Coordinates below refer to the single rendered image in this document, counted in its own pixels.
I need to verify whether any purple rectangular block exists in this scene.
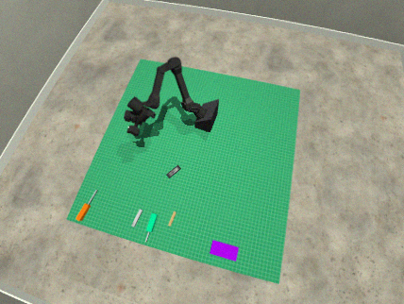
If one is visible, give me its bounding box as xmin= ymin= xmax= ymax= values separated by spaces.
xmin=210 ymin=240 xmax=239 ymax=261

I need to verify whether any orange-handled screwdriver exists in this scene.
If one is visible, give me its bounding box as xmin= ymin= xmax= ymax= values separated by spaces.
xmin=76 ymin=195 xmax=94 ymax=221

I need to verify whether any grey rectangular bar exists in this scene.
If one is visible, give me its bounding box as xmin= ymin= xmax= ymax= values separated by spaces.
xmin=131 ymin=209 xmax=143 ymax=227

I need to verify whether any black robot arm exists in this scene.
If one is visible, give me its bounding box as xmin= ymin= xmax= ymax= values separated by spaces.
xmin=124 ymin=57 xmax=207 ymax=123

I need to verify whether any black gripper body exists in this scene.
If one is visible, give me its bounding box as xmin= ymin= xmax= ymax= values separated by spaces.
xmin=127 ymin=113 xmax=146 ymax=136

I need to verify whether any green work mat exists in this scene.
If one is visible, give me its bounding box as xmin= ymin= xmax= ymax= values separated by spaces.
xmin=66 ymin=59 xmax=300 ymax=284

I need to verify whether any black strip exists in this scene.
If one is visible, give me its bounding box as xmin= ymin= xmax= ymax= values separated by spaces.
xmin=166 ymin=166 xmax=181 ymax=177

